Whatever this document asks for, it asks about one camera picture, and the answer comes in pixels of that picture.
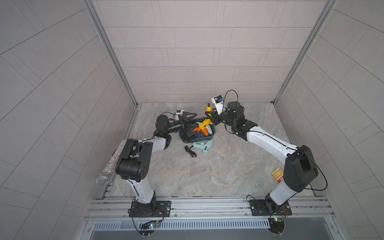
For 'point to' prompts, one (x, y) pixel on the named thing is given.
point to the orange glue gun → (205, 131)
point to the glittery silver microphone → (103, 179)
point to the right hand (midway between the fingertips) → (207, 110)
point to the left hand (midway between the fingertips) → (198, 121)
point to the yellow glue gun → (207, 122)
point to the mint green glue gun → (206, 147)
